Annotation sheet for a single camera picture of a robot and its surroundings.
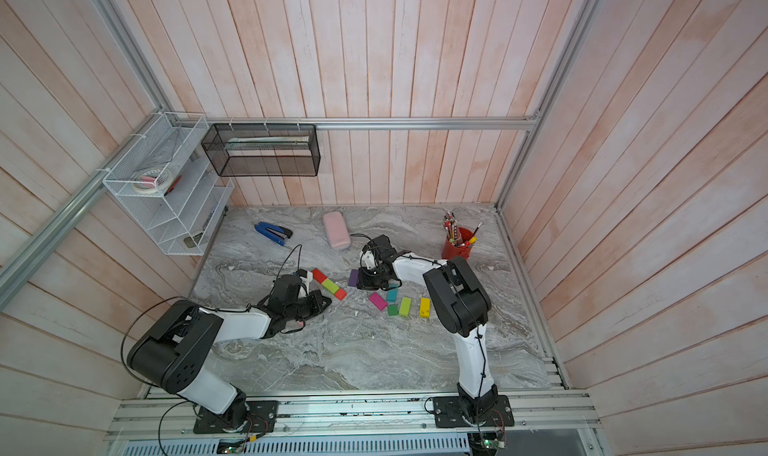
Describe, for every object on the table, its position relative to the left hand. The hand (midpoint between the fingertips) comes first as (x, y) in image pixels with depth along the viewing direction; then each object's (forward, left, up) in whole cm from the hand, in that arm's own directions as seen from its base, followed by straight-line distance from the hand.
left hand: (332, 303), depth 92 cm
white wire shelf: (+12, +38, +28) cm, 49 cm away
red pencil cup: (+16, -38, +8) cm, 42 cm away
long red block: (+10, +6, 0) cm, 11 cm away
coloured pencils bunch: (+18, -38, +14) cm, 45 cm away
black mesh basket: (+42, +24, +28) cm, 56 cm away
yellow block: (-1, -29, -1) cm, 29 cm away
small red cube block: (+4, -2, -1) cm, 4 cm away
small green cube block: (-2, -19, -1) cm, 19 cm away
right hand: (+8, -7, -1) cm, 11 cm away
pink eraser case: (+30, +1, 0) cm, 30 cm away
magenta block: (+2, -14, -1) cm, 15 cm away
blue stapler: (+29, +25, 0) cm, 38 cm away
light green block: (0, -23, -1) cm, 23 cm away
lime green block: (+7, +2, -1) cm, 7 cm away
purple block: (+11, -6, -2) cm, 12 cm away
